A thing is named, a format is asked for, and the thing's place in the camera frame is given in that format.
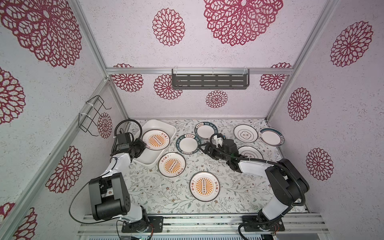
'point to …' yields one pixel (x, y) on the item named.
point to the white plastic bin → (152, 157)
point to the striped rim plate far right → (271, 136)
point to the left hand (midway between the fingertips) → (147, 145)
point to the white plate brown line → (245, 133)
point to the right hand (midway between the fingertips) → (201, 146)
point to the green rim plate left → (188, 144)
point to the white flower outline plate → (250, 152)
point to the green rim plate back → (204, 130)
